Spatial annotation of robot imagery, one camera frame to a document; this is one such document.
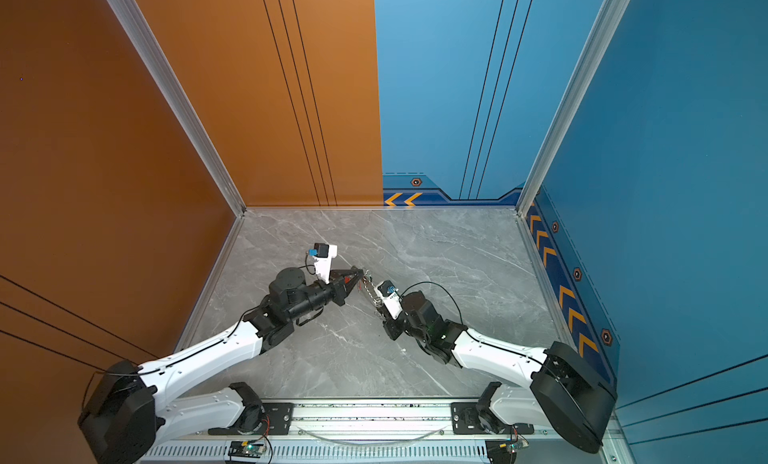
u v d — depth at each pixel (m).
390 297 0.69
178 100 0.87
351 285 0.72
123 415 0.40
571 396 0.40
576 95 0.86
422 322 0.62
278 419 0.74
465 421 0.72
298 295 0.61
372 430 0.73
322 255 0.67
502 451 0.70
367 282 0.75
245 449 0.71
